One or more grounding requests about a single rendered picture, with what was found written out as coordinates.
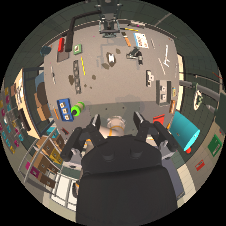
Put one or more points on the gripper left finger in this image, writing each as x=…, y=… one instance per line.
x=76, y=139

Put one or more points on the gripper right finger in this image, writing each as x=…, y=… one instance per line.
x=164, y=136

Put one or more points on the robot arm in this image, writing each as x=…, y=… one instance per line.
x=114, y=126

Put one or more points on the tan block in tray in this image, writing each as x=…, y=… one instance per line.
x=64, y=111
x=62, y=105
x=67, y=117

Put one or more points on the blue tray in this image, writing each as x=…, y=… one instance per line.
x=60, y=110

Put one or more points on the grey finished tray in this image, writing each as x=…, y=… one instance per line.
x=168, y=93

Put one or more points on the drilled aluminium block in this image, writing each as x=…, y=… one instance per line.
x=151, y=77
x=148, y=83

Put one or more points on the grey toggle clamp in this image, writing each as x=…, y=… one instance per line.
x=135, y=54

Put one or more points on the white fixture pocket block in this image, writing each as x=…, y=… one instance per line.
x=111, y=58

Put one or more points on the red block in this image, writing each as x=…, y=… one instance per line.
x=61, y=45

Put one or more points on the black and red clip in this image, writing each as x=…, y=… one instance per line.
x=65, y=131

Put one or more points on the red pad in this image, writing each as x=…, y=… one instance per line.
x=158, y=118

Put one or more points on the teal bin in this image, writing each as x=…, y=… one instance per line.
x=183, y=129

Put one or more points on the orange box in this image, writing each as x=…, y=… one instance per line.
x=172, y=106

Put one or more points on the green and tan spool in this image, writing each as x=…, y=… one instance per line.
x=77, y=108

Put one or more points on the orange pencil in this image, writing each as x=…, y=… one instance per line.
x=55, y=112

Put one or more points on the grey shelf unit with boxes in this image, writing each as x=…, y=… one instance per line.
x=42, y=158

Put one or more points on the small yellow card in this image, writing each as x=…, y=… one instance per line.
x=174, y=91

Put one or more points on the red sign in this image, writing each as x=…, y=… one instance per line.
x=200, y=165

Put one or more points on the white disc with green hub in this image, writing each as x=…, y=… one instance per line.
x=196, y=102

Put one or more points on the cardboard box stack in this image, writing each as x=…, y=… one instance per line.
x=42, y=104

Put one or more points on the green sign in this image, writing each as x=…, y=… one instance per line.
x=215, y=145

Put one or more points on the grey pipe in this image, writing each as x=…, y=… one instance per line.
x=204, y=89

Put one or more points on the dark green machine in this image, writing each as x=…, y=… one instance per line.
x=220, y=109

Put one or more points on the wooden desk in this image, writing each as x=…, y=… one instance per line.
x=23, y=106

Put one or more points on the thin grey rod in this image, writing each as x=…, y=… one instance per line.
x=176, y=70

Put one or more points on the grey-white hand tool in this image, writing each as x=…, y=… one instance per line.
x=53, y=75

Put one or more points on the white rod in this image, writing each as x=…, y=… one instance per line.
x=161, y=66
x=152, y=42

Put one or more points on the rack of coloured bins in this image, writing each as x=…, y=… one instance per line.
x=8, y=120

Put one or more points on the yellow pencil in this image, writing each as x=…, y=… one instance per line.
x=83, y=66

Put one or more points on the flat grey plate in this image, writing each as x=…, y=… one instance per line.
x=62, y=56

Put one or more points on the green box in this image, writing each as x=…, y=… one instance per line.
x=77, y=49

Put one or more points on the teal mug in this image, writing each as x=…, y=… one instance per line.
x=45, y=50

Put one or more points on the printed paper sheet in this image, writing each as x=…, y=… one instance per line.
x=141, y=40

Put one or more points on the yellow pen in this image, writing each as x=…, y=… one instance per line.
x=130, y=29

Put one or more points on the grey box with pink parts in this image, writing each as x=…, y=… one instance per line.
x=137, y=24

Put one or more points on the dark grey perforated rail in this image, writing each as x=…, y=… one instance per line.
x=77, y=77

